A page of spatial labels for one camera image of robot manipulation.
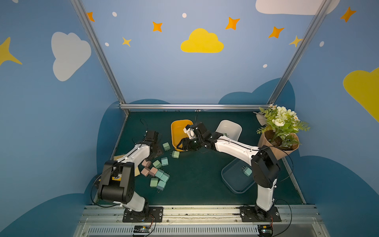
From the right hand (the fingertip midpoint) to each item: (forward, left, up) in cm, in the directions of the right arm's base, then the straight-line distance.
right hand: (181, 145), depth 85 cm
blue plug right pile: (-14, +9, -13) cm, 21 cm away
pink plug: (-12, +17, -12) cm, 24 cm away
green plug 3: (-18, +15, -13) cm, 27 cm away
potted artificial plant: (+8, -56, +7) cm, 57 cm away
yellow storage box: (+18, +5, -13) cm, 23 cm away
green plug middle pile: (-7, +15, -12) cm, 21 cm away
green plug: (+6, +12, -12) cm, 18 cm away
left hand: (+1, +17, -10) cm, 20 cm away
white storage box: (+24, -33, -12) cm, 42 cm away
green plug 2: (+1, +5, -13) cm, 14 cm away
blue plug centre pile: (-13, +12, -12) cm, 21 cm away
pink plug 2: (-12, +22, -12) cm, 28 cm away
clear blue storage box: (-12, -33, -9) cm, 37 cm away
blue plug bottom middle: (-20, +11, -12) cm, 25 cm away
